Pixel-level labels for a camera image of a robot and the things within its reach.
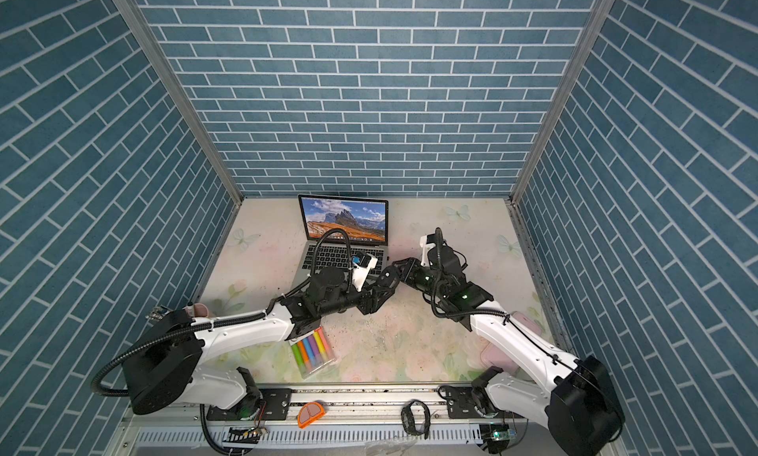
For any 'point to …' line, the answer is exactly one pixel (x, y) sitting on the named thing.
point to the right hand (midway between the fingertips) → (394, 267)
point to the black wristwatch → (409, 421)
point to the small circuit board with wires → (246, 435)
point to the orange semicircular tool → (310, 413)
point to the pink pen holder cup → (201, 311)
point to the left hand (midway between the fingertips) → (394, 290)
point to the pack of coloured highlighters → (312, 351)
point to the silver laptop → (364, 223)
